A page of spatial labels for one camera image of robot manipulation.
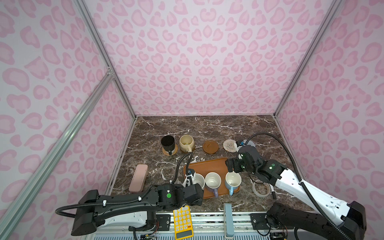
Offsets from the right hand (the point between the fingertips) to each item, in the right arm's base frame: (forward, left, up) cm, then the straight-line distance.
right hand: (233, 160), depth 77 cm
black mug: (+15, +37, -7) cm, 41 cm away
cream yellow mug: (+18, +26, -12) cm, 34 cm away
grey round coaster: (+22, -17, -17) cm, 33 cm away
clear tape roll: (-9, -17, -17) cm, 26 cm away
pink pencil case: (-8, +52, -13) cm, 54 cm away
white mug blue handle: (-5, -2, -15) cm, 16 cm away
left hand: (-14, +18, -6) cm, 24 cm away
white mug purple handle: (-6, +10, -14) cm, 18 cm away
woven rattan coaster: (+10, +34, -11) cm, 37 cm away
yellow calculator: (-27, +25, -14) cm, 39 cm away
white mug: (-7, +18, -8) cm, 21 cm away
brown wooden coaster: (+18, +10, -16) cm, 26 cm away
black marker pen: (-10, -23, -15) cm, 29 cm away
